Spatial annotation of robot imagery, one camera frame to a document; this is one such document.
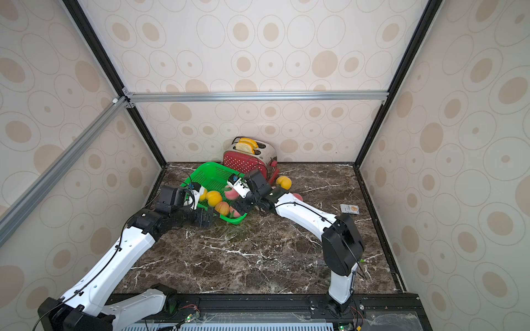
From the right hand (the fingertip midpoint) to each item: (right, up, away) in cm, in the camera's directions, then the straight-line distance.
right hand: (236, 201), depth 83 cm
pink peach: (-4, +2, +15) cm, 15 cm away
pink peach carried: (-2, -6, +10) cm, 12 cm away
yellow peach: (-12, +1, +11) cm, 17 cm away
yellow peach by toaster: (+21, +8, +20) cm, 30 cm away
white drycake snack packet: (+52, -5, +17) cm, 55 cm away
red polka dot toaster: (+3, +21, +14) cm, 25 cm away
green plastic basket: (-18, +11, +29) cm, 36 cm away
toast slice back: (+1, +29, +19) cm, 34 cm away
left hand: (-7, -3, -7) cm, 11 cm away
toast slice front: (+3, +26, +16) cm, 31 cm away
